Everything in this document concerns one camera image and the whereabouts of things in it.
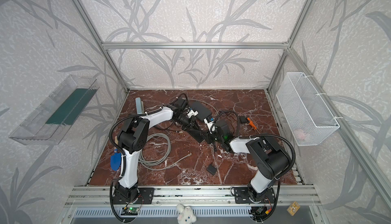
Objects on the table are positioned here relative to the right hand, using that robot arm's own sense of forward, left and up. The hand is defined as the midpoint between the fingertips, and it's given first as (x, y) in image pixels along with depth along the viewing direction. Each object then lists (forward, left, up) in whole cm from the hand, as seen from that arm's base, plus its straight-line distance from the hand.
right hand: (203, 128), depth 92 cm
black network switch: (-2, +4, -1) cm, 5 cm away
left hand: (+1, +1, +3) cm, 3 cm away
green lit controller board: (-41, +35, -7) cm, 54 cm away
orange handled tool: (+6, -31, -4) cm, 32 cm away
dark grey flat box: (+17, 0, -7) cm, 19 cm away
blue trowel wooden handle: (-17, +50, -5) cm, 53 cm away
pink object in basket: (-12, -47, +15) cm, 51 cm away
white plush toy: (-43, +7, 0) cm, 44 cm away
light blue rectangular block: (+19, +45, -2) cm, 49 cm away
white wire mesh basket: (-14, -43, +30) cm, 54 cm away
